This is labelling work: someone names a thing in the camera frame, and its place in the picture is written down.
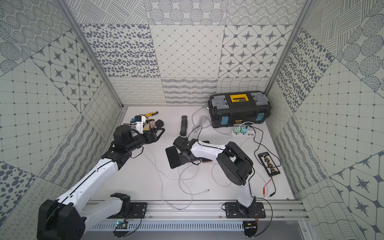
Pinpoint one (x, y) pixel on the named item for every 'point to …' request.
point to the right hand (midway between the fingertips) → (190, 158)
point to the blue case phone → (173, 157)
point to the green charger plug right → (243, 130)
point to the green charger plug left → (236, 130)
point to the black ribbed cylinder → (183, 127)
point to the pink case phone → (204, 160)
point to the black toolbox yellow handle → (234, 109)
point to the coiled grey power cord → (203, 122)
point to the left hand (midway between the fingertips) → (156, 127)
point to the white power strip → (249, 134)
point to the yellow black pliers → (151, 113)
